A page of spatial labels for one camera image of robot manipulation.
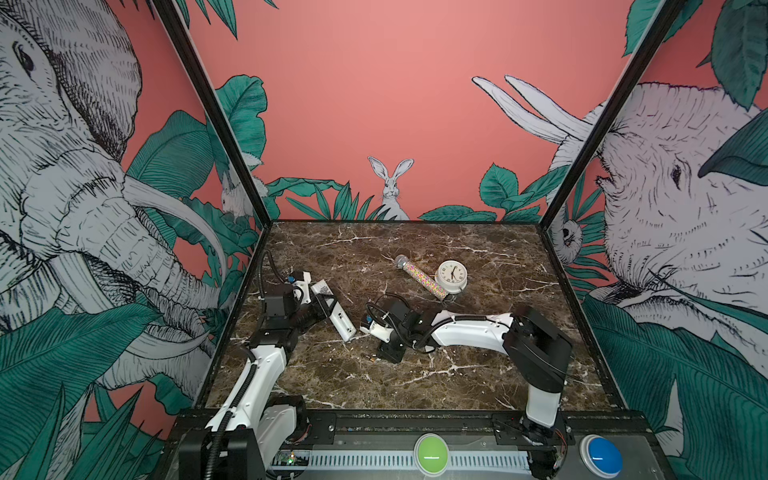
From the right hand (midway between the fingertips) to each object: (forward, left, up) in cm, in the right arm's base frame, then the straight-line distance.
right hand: (376, 347), depth 84 cm
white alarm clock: (+25, -25, 0) cm, 35 cm away
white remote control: (+6, +11, +10) cm, 16 cm away
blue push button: (-25, -54, -2) cm, 60 cm away
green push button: (-25, -14, -1) cm, 29 cm away
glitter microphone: (+25, -14, 0) cm, 29 cm away
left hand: (+11, +11, +12) cm, 20 cm away
